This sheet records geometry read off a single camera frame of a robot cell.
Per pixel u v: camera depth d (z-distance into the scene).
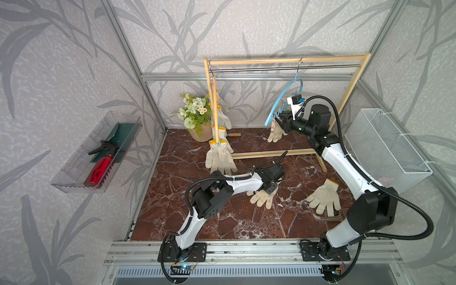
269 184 0.85
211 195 0.54
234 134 1.16
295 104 0.65
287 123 0.67
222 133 0.78
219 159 0.78
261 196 0.90
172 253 0.62
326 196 0.89
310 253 0.73
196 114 0.90
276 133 0.95
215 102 0.62
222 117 0.88
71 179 0.58
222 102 0.98
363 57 0.63
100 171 0.60
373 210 0.43
